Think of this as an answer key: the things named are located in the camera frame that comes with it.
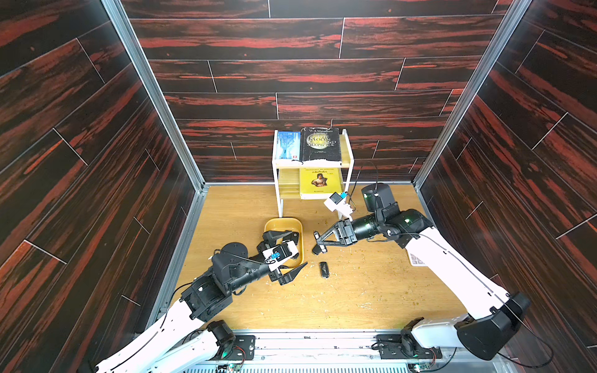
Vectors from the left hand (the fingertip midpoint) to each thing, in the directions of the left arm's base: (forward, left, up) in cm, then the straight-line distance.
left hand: (296, 245), depth 62 cm
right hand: (+3, -7, -1) cm, 8 cm away
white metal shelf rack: (+49, +6, -17) cm, 52 cm away
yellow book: (+37, -8, -12) cm, 40 cm away
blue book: (+41, +4, +3) cm, 42 cm away
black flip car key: (+16, -8, -30) cm, 35 cm away
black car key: (+7, -11, -31) cm, 33 cm away
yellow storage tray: (+26, +6, -27) cm, 38 cm away
